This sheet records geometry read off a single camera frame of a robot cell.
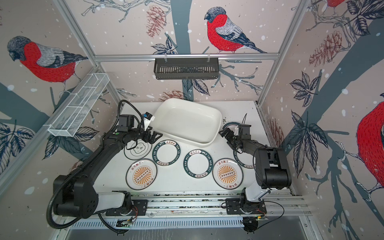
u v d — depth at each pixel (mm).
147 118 730
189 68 1037
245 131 757
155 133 743
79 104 785
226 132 875
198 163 882
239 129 785
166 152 938
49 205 362
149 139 743
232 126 1053
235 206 730
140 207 733
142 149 947
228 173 849
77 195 406
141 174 852
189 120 1076
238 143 725
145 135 730
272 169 462
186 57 925
